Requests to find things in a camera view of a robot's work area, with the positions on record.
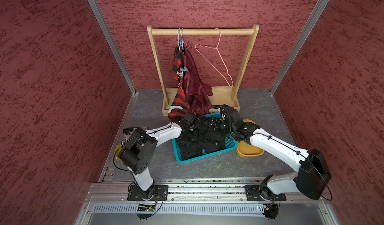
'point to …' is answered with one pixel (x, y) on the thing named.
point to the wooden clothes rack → (221, 97)
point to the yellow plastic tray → (243, 151)
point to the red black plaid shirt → (180, 109)
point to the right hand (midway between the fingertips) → (209, 126)
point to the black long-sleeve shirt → (209, 135)
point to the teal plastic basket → (230, 141)
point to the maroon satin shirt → (197, 92)
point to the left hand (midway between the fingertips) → (195, 141)
